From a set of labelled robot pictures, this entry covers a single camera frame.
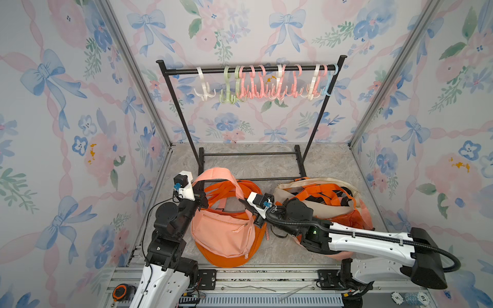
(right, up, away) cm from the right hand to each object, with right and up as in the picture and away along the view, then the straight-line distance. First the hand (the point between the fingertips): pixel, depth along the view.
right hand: (243, 196), depth 62 cm
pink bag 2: (+39, -25, +13) cm, 48 cm away
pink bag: (-8, -16, +12) cm, 22 cm away
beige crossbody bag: (+32, -8, +20) cm, 39 cm away
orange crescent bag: (+1, -2, +34) cm, 34 cm away
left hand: (-14, +6, +4) cm, 16 cm away
